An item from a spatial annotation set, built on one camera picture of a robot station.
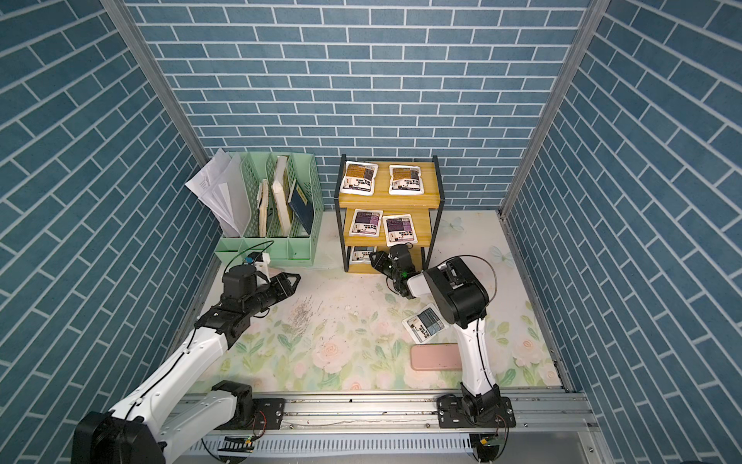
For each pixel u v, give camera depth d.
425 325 0.89
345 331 0.89
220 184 0.88
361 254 1.05
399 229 0.91
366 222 0.93
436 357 0.86
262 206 0.94
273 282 0.72
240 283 0.61
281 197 0.94
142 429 0.40
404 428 0.74
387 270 0.91
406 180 0.79
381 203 0.76
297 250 1.05
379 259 0.93
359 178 0.79
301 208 1.08
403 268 0.84
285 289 0.72
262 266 0.75
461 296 0.59
